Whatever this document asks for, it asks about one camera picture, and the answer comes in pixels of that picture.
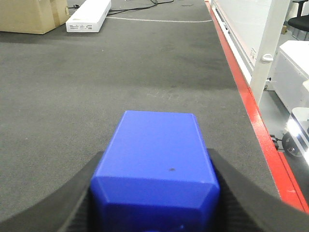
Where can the white cabinet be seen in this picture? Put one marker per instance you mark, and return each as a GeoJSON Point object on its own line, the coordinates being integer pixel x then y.
{"type": "Point", "coordinates": [289, 72]}

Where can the long white carton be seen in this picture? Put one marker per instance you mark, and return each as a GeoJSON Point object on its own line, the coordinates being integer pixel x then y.
{"type": "Point", "coordinates": [84, 19]}

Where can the blue plastic box slanted corners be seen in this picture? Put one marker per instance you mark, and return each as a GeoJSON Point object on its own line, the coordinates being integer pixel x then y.
{"type": "Point", "coordinates": [154, 157]}

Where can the white wheeled machine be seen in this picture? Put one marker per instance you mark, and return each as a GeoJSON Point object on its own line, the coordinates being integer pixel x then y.
{"type": "Point", "coordinates": [299, 135]}

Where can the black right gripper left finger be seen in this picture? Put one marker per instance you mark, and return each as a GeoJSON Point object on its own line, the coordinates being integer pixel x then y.
{"type": "Point", "coordinates": [60, 210]}

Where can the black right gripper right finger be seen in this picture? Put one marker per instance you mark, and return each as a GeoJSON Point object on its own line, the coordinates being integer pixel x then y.
{"type": "Point", "coordinates": [253, 212]}

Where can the brown cardboard box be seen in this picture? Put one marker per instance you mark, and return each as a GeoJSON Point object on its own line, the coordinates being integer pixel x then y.
{"type": "Point", "coordinates": [24, 14]}

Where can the black office chair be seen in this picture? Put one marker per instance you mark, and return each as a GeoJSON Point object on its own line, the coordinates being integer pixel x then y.
{"type": "Point", "coordinates": [299, 23]}

